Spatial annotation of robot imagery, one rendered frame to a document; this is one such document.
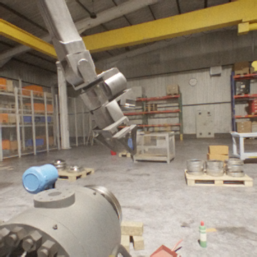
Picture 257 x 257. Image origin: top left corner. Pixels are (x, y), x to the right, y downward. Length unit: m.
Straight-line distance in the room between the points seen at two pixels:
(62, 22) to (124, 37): 11.99
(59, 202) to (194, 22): 11.30
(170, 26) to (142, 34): 1.53
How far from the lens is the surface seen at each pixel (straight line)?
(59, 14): 0.54
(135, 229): 2.40
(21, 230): 1.04
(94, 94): 0.51
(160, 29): 12.02
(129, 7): 12.49
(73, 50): 0.51
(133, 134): 0.52
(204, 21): 11.84
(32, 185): 1.42
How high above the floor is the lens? 1.28
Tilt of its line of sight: 1 degrees down
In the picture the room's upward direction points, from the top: 3 degrees counter-clockwise
